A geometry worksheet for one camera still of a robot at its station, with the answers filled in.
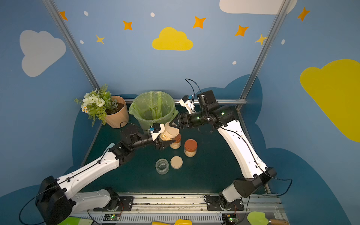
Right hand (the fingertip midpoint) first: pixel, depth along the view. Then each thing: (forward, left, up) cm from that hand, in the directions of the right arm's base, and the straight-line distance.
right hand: (178, 123), depth 65 cm
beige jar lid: (-5, +2, -35) cm, 35 cm away
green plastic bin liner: (+27, +21, -19) cm, 39 cm away
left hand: (-2, +2, -4) cm, 5 cm away
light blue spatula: (+4, +48, -34) cm, 59 cm away
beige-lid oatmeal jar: (-8, +11, -36) cm, 38 cm away
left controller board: (-36, +32, -35) cm, 60 cm away
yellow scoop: (-36, -1, -35) cm, 50 cm away
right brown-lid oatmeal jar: (+1, -7, -26) cm, 27 cm away
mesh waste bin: (+28, +20, -19) cm, 39 cm away
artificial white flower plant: (+17, +51, -6) cm, 54 cm away
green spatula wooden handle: (-32, -44, -35) cm, 64 cm away
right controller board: (-33, -28, -36) cm, 57 cm away
